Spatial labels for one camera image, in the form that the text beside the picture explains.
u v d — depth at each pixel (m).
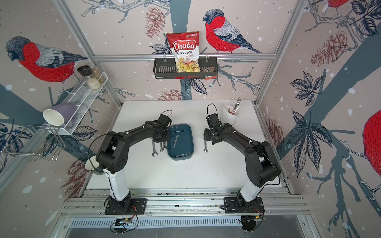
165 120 0.81
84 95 0.83
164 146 0.95
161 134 0.78
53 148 0.70
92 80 0.83
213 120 0.73
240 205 0.66
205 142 0.98
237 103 1.04
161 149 0.94
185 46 0.80
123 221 0.70
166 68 0.95
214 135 0.66
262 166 0.46
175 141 0.98
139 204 0.74
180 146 0.95
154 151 0.93
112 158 0.50
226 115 0.94
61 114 0.61
